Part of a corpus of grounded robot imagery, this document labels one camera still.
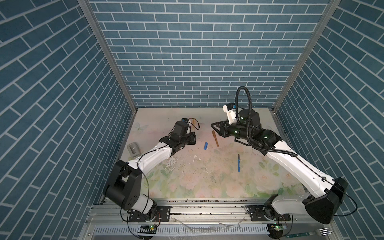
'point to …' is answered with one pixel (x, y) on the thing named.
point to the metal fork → (321, 232)
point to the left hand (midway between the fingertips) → (196, 136)
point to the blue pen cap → (206, 145)
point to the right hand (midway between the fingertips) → (212, 122)
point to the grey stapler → (134, 150)
